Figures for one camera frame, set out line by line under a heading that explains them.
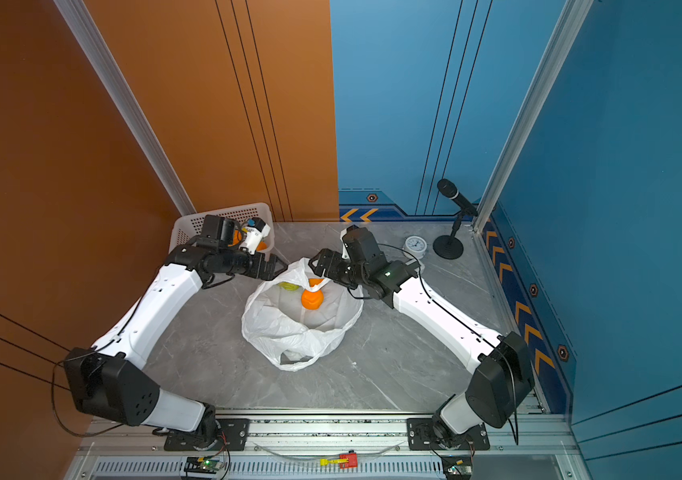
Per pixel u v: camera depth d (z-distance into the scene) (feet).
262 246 2.37
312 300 3.08
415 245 3.57
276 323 2.70
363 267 1.87
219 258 1.99
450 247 3.59
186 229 3.65
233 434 2.43
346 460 2.24
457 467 2.32
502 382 1.33
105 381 1.33
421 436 2.38
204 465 2.31
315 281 2.68
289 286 3.25
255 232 2.37
